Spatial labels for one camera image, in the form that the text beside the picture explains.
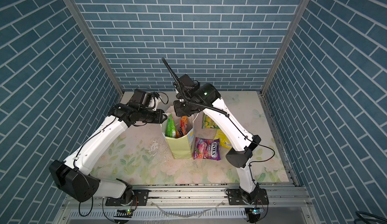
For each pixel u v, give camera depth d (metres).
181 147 0.78
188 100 0.47
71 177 0.38
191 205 0.74
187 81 0.50
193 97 0.47
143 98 0.58
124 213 0.72
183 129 0.78
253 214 0.72
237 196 0.74
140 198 0.74
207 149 0.87
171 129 0.77
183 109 0.60
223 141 0.91
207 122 0.99
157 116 0.67
